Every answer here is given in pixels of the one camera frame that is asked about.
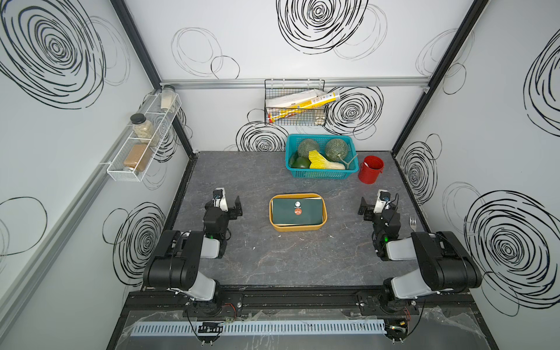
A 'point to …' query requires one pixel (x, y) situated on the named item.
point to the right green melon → (336, 150)
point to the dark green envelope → (297, 211)
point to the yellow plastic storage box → (297, 228)
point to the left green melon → (307, 145)
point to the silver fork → (413, 223)
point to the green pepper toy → (300, 162)
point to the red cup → (370, 169)
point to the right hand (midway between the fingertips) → (377, 199)
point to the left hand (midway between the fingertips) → (225, 197)
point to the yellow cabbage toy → (319, 161)
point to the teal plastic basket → (351, 162)
